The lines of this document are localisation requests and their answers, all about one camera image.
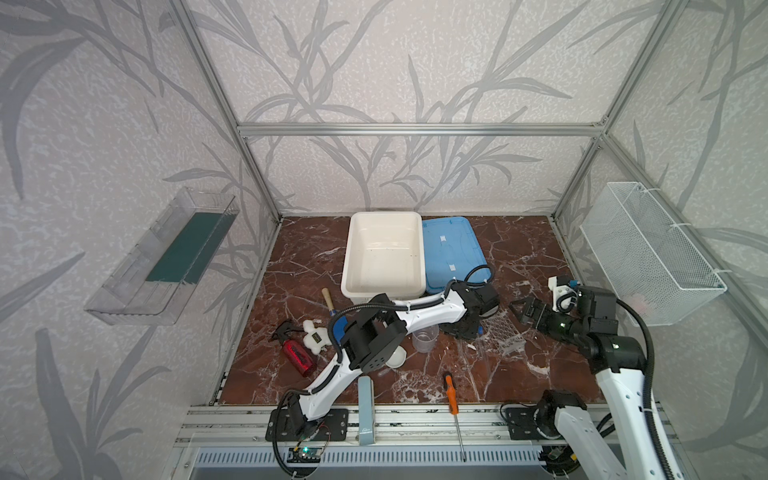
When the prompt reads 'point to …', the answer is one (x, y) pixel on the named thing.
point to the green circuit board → (305, 455)
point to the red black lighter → (295, 350)
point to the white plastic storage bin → (384, 254)
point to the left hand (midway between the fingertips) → (467, 328)
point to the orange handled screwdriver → (453, 406)
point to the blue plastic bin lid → (451, 251)
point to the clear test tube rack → (500, 333)
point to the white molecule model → (315, 338)
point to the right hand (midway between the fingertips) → (521, 301)
